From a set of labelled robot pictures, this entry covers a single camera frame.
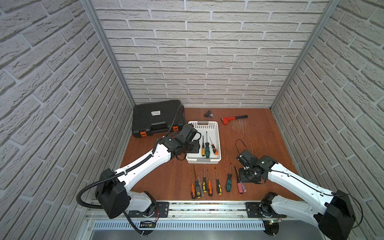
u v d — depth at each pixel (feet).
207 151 3.02
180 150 1.81
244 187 2.70
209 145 3.20
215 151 3.04
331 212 1.28
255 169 1.85
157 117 3.50
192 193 2.54
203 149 3.10
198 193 2.54
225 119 3.61
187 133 1.93
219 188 2.60
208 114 3.74
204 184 2.66
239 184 2.66
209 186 2.64
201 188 2.60
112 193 1.29
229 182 2.66
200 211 2.45
